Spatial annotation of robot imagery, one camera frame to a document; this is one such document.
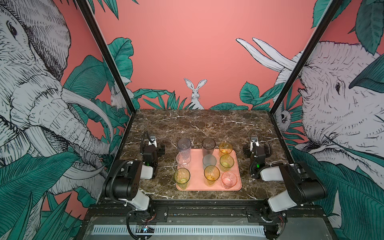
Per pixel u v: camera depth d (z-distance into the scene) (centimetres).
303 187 45
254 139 81
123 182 45
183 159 90
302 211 77
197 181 86
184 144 94
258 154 70
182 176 84
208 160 90
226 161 92
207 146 101
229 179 84
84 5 69
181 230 70
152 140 79
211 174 81
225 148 95
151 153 71
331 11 70
